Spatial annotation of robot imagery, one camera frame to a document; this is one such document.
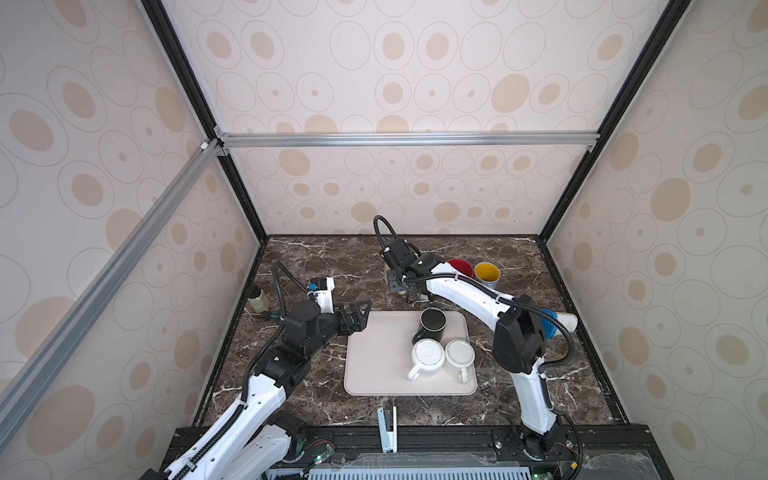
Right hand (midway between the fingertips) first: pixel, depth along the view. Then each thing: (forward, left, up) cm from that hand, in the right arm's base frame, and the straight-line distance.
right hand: (399, 278), depth 92 cm
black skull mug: (+6, -21, -2) cm, 22 cm away
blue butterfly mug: (+5, -30, -5) cm, 30 cm away
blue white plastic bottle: (-13, -45, -8) cm, 48 cm away
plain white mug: (-23, -16, -6) cm, 28 cm away
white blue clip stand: (-42, +3, -10) cm, 43 cm away
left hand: (-15, +9, +11) cm, 21 cm away
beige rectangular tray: (-21, +7, -11) cm, 25 cm away
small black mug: (-13, -9, -3) cm, 16 cm away
